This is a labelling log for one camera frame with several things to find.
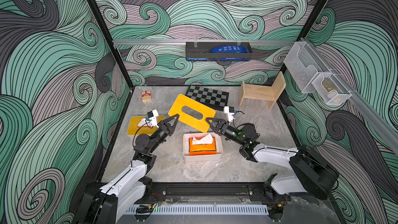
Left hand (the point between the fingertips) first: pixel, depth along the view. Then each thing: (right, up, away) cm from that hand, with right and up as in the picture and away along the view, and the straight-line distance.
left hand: (179, 115), depth 69 cm
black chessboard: (+21, +7, +39) cm, 45 cm away
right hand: (+12, -2, +2) cm, 13 cm away
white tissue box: (+21, -19, +19) cm, 34 cm away
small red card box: (-30, +9, +44) cm, 54 cm away
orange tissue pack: (-16, -3, +1) cm, 17 cm away
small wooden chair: (+56, +11, +34) cm, 66 cm away
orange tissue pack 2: (+12, -18, +12) cm, 25 cm away
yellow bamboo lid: (+4, -2, +1) cm, 5 cm away
